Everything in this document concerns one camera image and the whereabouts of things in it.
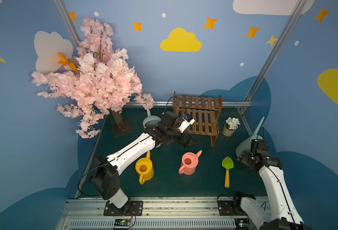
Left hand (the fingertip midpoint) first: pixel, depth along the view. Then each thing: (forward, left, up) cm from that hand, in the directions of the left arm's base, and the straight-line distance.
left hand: (192, 133), depth 75 cm
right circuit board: (-37, -26, -26) cm, 52 cm away
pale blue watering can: (+11, +24, -4) cm, 27 cm away
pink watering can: (-10, +1, -15) cm, 18 cm away
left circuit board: (-38, +36, -26) cm, 58 cm away
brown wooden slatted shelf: (+27, -12, -11) cm, 32 cm away
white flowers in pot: (+16, -29, -13) cm, 35 cm away
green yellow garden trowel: (-7, -25, -23) cm, 34 cm away
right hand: (-9, -34, -12) cm, 38 cm away
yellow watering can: (-14, +26, -14) cm, 33 cm away
